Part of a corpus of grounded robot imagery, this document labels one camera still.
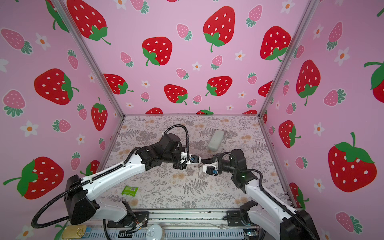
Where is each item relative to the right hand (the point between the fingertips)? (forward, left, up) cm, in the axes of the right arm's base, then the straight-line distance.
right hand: (201, 156), depth 74 cm
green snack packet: (-15, +38, -19) cm, 45 cm away
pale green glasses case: (+23, -7, -16) cm, 29 cm away
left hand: (0, +4, +1) cm, 4 cm away
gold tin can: (-37, +55, -15) cm, 68 cm away
